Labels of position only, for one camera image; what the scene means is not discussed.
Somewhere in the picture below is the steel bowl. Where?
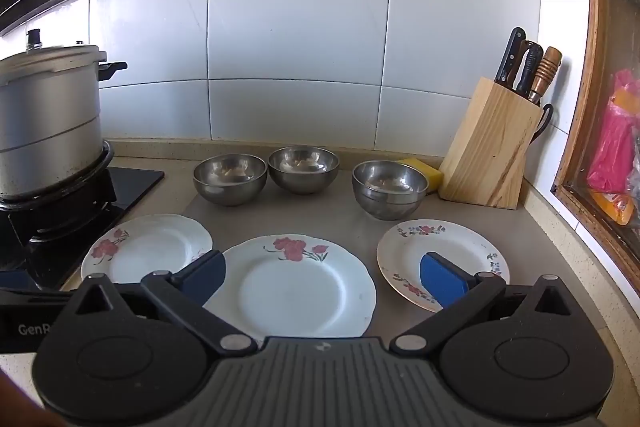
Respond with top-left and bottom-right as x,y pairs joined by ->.
193,153 -> 268,207
351,160 -> 430,221
268,146 -> 341,195

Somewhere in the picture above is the large white plate red flower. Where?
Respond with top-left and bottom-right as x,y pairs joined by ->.
202,234 -> 377,339

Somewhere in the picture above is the yellow sponge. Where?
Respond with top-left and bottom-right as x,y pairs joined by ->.
400,157 -> 445,196

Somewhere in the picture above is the pink plastic bag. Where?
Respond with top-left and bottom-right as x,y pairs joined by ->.
586,69 -> 640,195

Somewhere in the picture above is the silver pressure cooker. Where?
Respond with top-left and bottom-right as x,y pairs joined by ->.
0,28 -> 128,200

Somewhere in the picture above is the wooden window frame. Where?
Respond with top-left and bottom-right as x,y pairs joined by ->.
551,0 -> 640,280

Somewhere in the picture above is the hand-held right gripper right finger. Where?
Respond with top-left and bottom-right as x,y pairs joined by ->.
390,251 -> 593,356

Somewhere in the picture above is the white plate small flowers rim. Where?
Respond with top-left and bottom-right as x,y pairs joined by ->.
376,219 -> 511,313

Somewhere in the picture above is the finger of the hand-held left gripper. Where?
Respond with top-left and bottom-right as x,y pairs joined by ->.
0,271 -> 76,353

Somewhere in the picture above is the wooden knife block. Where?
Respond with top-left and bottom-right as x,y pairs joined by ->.
438,77 -> 542,210

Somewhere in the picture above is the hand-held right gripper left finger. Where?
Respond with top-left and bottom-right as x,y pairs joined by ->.
55,249 -> 258,356

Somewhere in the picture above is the orange packet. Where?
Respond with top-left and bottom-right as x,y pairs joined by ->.
587,189 -> 636,225

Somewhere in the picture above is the black glass gas stove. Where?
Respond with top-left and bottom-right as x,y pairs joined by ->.
0,166 -> 166,293

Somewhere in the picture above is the black smooth handle knife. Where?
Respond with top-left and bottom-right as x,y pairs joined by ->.
515,43 -> 544,98

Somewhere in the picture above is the black riveted handle knife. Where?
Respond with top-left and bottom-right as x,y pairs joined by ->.
494,27 -> 527,90

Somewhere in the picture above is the black stove pot support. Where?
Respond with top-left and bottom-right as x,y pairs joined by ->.
0,139 -> 118,253

